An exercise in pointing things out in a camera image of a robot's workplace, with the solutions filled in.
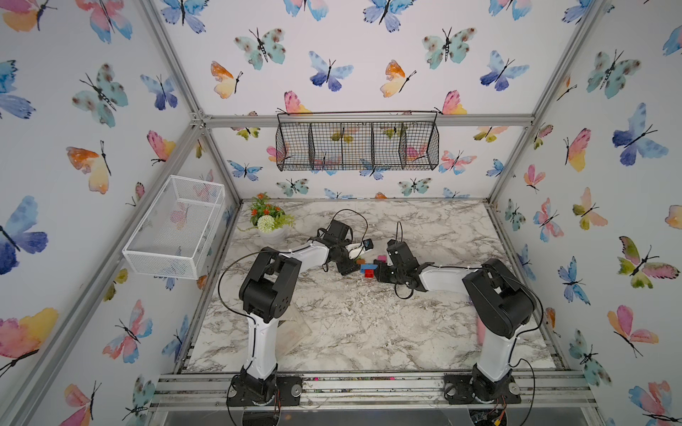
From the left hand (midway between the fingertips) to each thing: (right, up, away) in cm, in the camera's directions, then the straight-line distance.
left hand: (357, 253), depth 100 cm
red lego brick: (+4, -7, -4) cm, 9 cm away
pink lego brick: (+9, -1, -4) cm, 10 cm away
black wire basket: (0, +42, -2) cm, 42 cm away
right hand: (+8, -5, -4) cm, 10 cm away
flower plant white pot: (-30, +12, -7) cm, 33 cm away
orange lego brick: (+1, -3, -2) cm, 3 cm away
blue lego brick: (+4, -4, -4) cm, 7 cm away
